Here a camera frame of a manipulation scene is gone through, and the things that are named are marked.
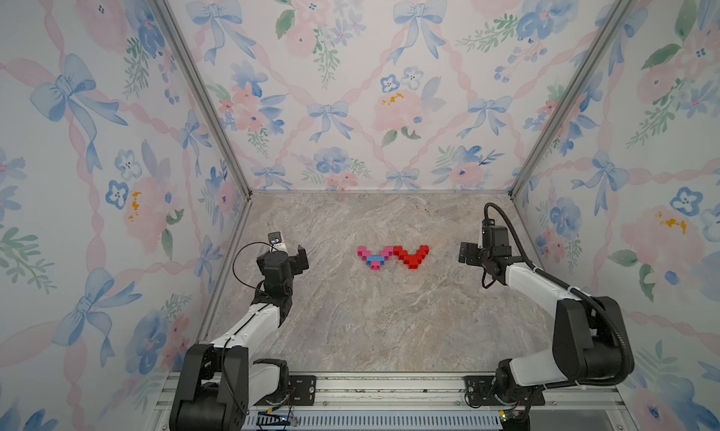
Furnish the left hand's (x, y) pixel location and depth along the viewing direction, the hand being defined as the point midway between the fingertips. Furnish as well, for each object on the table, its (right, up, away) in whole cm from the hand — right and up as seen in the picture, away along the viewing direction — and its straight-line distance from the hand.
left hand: (286, 247), depth 88 cm
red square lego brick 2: (+37, -3, +12) cm, 39 cm away
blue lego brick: (+27, -5, +10) cm, 29 cm away
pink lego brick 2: (+24, -3, +12) cm, 27 cm away
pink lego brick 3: (+33, -3, +11) cm, 35 cm away
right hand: (+63, -1, +5) cm, 63 cm away
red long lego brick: (+41, -5, +10) cm, 43 cm away
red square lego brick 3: (+45, -3, +13) cm, 47 cm away
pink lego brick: (+28, -7, +9) cm, 30 cm away
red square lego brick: (+42, -7, +10) cm, 43 cm away
